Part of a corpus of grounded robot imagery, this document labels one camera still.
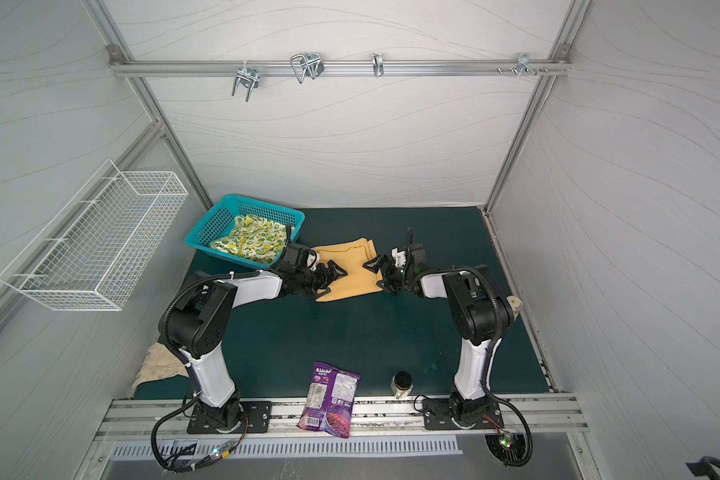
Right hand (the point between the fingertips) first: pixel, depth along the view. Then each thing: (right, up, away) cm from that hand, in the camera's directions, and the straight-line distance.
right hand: (373, 267), depth 97 cm
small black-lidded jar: (+6, -25, -27) cm, 37 cm away
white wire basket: (-64, +8, -27) cm, 70 cm away
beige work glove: (-60, -25, -14) cm, 67 cm away
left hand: (-10, -3, -2) cm, 10 cm away
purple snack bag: (-11, -31, -23) cm, 40 cm away
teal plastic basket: (-57, +16, +14) cm, 61 cm away
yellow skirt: (-7, +3, +8) cm, 11 cm away
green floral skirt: (-43, +10, +9) cm, 45 cm away
